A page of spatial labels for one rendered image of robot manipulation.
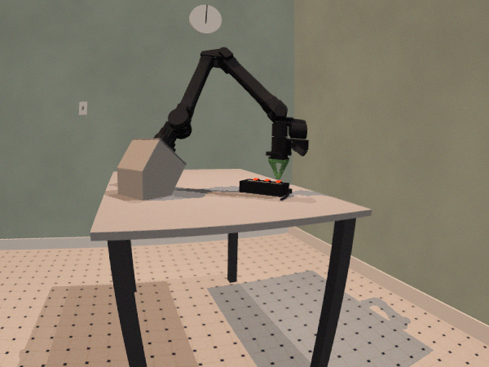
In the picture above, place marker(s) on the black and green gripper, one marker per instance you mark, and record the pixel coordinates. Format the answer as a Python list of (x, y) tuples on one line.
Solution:
[(281, 158)]

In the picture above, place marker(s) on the black power strip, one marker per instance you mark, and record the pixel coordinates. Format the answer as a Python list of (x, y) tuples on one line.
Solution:
[(265, 187)]

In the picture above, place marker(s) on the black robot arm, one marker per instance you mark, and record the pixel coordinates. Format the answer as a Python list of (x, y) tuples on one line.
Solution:
[(179, 126)]

